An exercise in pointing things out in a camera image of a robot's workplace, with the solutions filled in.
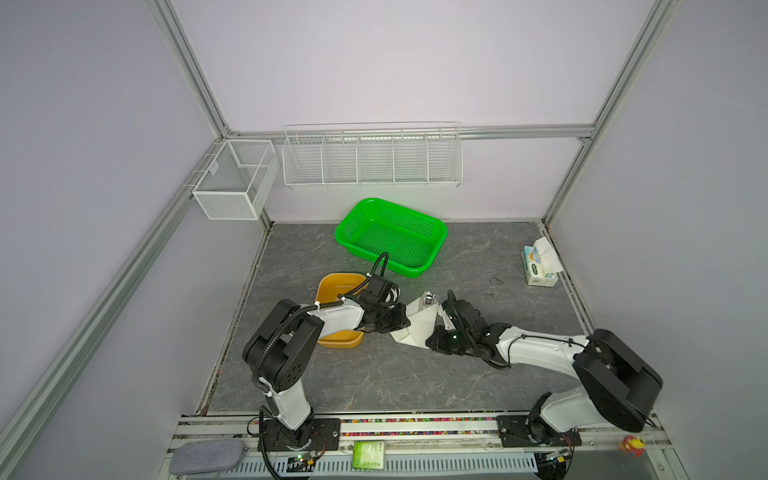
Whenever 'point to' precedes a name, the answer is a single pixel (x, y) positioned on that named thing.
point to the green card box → (368, 455)
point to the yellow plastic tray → (333, 287)
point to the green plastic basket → (411, 238)
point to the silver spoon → (429, 299)
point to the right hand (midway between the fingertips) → (425, 345)
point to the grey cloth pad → (206, 456)
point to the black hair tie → (497, 280)
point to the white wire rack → (373, 155)
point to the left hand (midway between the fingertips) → (411, 326)
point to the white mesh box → (240, 180)
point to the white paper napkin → (423, 318)
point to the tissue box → (541, 264)
